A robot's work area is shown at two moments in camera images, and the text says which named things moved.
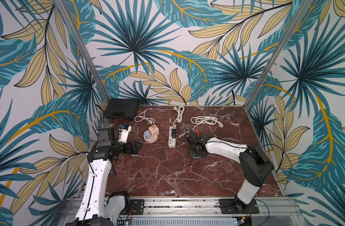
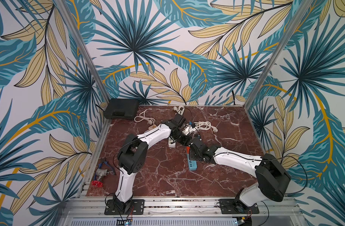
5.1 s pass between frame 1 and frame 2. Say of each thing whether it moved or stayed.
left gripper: moved
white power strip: stayed
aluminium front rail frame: stayed
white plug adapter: moved
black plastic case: stayed
